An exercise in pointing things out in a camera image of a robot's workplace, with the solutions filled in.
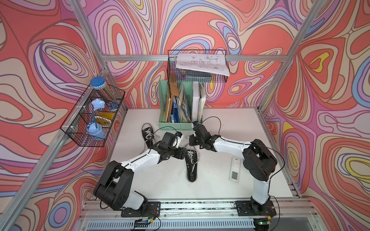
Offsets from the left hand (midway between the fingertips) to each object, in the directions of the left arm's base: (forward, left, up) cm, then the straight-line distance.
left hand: (184, 151), depth 88 cm
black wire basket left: (+5, +48, +23) cm, 53 cm away
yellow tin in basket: (+4, +39, +26) cm, 47 cm away
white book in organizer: (+28, -7, +16) cm, 33 cm away
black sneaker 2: (+17, +26, -4) cm, 31 cm away
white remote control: (-12, -30, -6) cm, 33 cm away
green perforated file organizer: (+26, +2, +15) cm, 31 cm away
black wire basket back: (+48, +6, +23) cm, 54 cm away
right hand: (+8, -5, -2) cm, 10 cm away
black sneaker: (-6, -5, -3) cm, 8 cm away
